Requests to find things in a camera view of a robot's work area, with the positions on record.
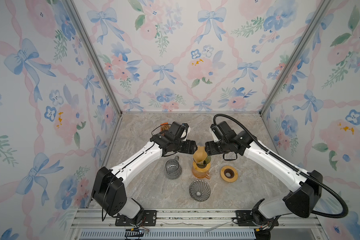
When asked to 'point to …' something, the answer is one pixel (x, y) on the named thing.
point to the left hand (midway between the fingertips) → (192, 146)
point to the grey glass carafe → (173, 169)
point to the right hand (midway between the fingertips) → (210, 147)
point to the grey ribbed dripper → (199, 190)
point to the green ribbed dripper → (206, 161)
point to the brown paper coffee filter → (200, 155)
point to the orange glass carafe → (201, 175)
